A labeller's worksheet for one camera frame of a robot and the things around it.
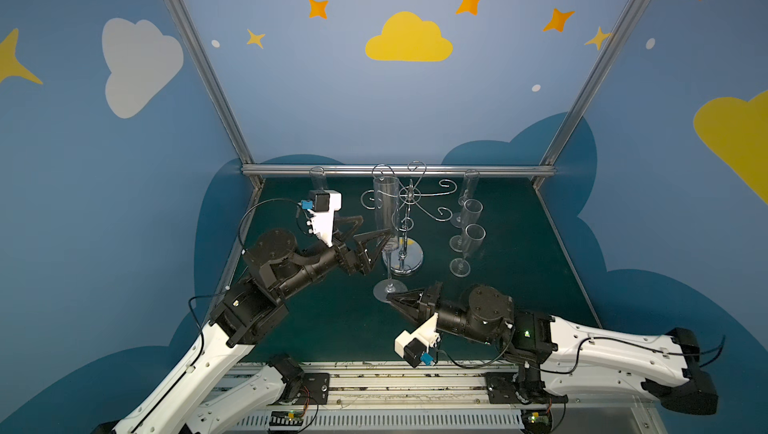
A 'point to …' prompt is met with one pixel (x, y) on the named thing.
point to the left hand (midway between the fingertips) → (372, 221)
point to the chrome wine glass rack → (403, 255)
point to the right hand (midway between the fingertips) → (397, 283)
